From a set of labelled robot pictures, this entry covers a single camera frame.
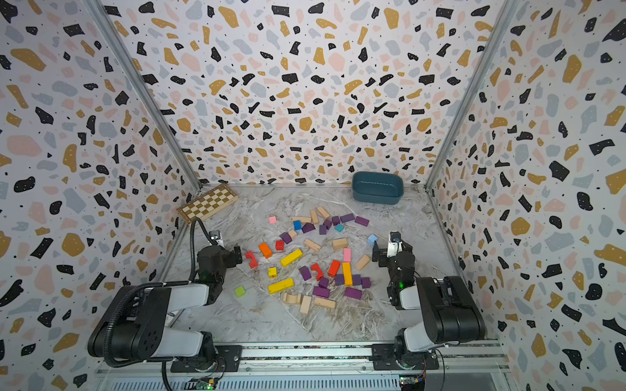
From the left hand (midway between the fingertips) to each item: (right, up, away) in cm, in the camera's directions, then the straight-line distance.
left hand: (226, 245), depth 92 cm
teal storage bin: (+64, +25, +32) cm, 75 cm away
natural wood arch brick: (+27, -18, -6) cm, 33 cm away
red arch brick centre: (+34, -9, +1) cm, 35 cm away
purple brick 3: (+54, +8, +17) cm, 57 cm away
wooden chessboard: (-16, +16, +18) cm, 29 cm away
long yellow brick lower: (+21, -14, -4) cm, 26 cm away
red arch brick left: (+9, -7, +3) cm, 12 cm away
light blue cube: (+57, +1, +9) cm, 57 cm away
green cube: (+7, -16, -5) cm, 18 cm away
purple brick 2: (+36, -16, -4) cm, 40 cm away
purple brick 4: (+30, -11, +1) cm, 32 cm away
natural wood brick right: (+52, -7, +3) cm, 52 cm away
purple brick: (+48, -16, -4) cm, 51 cm away
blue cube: (+25, +7, +14) cm, 29 cm away
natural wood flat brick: (+37, -19, -6) cm, 42 cm away
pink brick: (+46, -4, +6) cm, 47 cm away
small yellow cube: (+18, -10, -2) cm, 21 cm away
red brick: (+41, -9, +1) cm, 42 cm away
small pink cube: (+14, +9, +17) cm, 23 cm away
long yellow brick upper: (+24, -6, +5) cm, 25 cm away
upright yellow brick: (+46, -11, 0) cm, 47 cm away
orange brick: (+14, -3, +6) cm, 15 cm away
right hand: (+62, +2, -1) cm, 62 cm away
